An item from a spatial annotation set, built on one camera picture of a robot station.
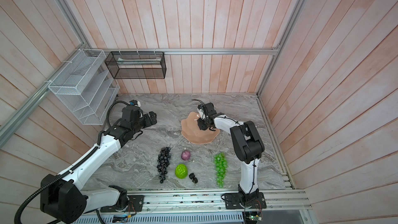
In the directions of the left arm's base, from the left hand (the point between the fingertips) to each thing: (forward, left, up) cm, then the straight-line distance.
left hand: (149, 119), depth 82 cm
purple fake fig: (-14, -19, -14) cm, 28 cm away
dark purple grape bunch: (-18, -7, -15) cm, 25 cm away
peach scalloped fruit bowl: (+3, -22, -18) cm, 29 cm away
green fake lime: (-23, -18, -13) cm, 32 cm away
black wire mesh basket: (+35, +12, +11) cm, 39 cm away
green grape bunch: (-19, -39, -15) cm, 46 cm away
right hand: (+9, -29, -16) cm, 35 cm away
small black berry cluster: (-26, -24, -18) cm, 40 cm away
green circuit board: (-42, -52, -19) cm, 70 cm away
